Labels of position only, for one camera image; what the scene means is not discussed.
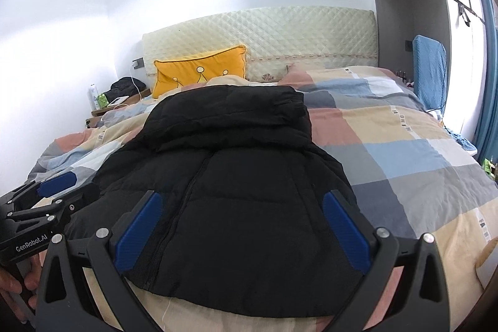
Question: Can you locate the cream floral pillow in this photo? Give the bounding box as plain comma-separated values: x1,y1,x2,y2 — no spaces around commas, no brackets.
246,60,334,82

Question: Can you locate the plaid patchwork duvet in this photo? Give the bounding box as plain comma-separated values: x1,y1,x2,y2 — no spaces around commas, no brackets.
28,66,497,331

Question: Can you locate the green package by window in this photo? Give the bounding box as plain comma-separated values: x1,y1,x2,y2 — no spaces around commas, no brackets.
481,158,497,182

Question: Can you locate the wall socket with charger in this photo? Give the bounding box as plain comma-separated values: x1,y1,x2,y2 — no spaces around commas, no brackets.
133,57,144,70

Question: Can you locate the grey wall cabinet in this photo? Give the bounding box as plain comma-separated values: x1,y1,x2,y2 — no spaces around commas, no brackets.
355,0,480,131

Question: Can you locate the black puffer jacket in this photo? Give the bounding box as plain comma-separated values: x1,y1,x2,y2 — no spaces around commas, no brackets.
66,85,362,318

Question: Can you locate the black bag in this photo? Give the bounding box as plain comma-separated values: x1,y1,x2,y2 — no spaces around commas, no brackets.
103,77,147,103

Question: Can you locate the white charging cable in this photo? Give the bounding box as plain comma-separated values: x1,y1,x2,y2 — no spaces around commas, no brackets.
99,60,151,123

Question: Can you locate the blue cloth by bed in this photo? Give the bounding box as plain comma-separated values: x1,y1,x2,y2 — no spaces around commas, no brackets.
429,110,478,157

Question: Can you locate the cream quilted headboard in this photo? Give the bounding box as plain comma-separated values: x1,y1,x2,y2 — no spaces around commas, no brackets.
141,6,378,77

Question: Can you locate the black wall switch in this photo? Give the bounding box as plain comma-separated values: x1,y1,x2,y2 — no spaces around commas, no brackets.
404,40,413,52

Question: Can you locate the wooden nightstand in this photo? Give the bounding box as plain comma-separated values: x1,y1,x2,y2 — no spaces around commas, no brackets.
85,88,151,129

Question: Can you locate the white spray bottle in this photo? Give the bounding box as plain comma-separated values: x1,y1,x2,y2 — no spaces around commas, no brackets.
89,83,100,110

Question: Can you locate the blue curtain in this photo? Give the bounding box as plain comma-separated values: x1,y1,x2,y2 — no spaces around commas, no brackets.
473,0,497,164

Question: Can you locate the yellow crown cushion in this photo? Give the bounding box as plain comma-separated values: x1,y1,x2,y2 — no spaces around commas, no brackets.
152,44,247,99

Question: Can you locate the green drink carton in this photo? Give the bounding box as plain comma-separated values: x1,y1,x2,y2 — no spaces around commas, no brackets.
97,94,109,109

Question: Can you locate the person's left hand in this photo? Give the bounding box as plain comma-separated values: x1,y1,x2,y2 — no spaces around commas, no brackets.
0,254,42,322

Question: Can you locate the blue towel on chair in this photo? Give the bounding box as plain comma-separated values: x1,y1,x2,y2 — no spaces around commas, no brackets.
412,35,447,114

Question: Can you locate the white box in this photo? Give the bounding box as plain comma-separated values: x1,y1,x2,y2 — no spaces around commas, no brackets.
108,96,128,107

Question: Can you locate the curtain rod with hook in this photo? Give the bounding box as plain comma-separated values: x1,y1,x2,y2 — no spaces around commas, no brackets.
447,0,485,27

